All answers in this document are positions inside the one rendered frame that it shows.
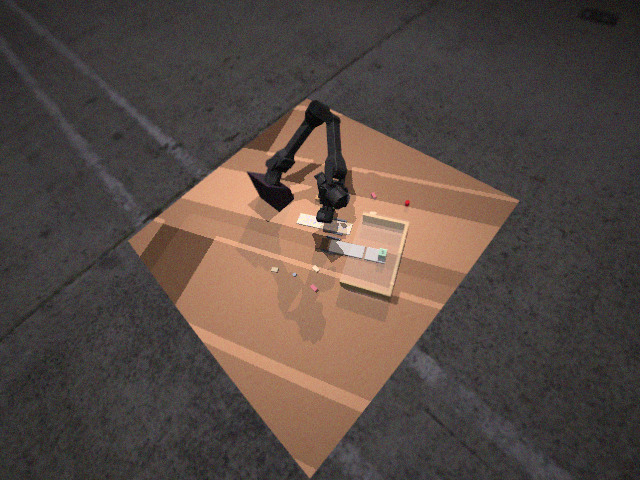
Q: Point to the light grey flat strip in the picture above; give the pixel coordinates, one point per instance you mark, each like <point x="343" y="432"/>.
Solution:
<point x="340" y="247"/>

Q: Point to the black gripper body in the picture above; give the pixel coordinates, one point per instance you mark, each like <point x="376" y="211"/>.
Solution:
<point x="325" y="215"/>

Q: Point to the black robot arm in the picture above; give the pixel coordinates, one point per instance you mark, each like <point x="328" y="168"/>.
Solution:
<point x="335" y="166"/>

